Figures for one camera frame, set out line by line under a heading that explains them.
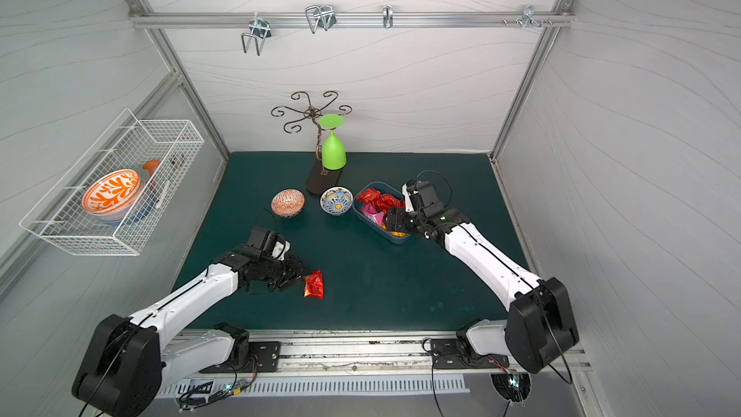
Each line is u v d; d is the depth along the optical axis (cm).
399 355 75
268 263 73
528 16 77
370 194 99
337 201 104
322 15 76
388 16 78
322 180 114
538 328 41
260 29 78
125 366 40
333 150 89
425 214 63
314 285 84
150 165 74
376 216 95
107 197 63
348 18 76
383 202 99
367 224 98
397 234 93
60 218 57
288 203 104
